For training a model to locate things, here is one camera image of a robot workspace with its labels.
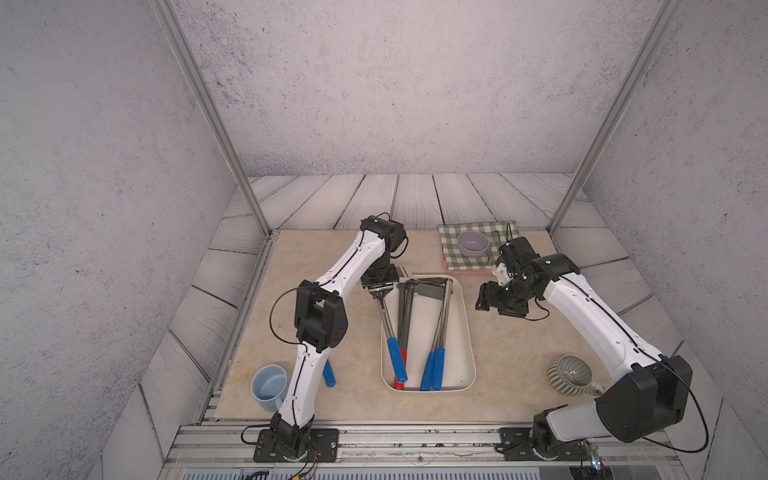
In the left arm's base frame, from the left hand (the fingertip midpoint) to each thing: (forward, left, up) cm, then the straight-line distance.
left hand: (390, 295), depth 88 cm
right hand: (-8, -25, +6) cm, 27 cm away
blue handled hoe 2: (-15, -13, -7) cm, 21 cm away
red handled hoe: (+7, -12, -6) cm, 15 cm away
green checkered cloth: (+35, -42, -9) cm, 56 cm away
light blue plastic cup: (-21, +34, -11) cm, 41 cm away
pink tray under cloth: (+16, -27, -11) cm, 34 cm away
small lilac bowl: (+27, -31, -7) cm, 41 cm away
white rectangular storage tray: (-15, -20, -11) cm, 27 cm away
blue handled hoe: (-21, -9, -8) cm, 25 cm away
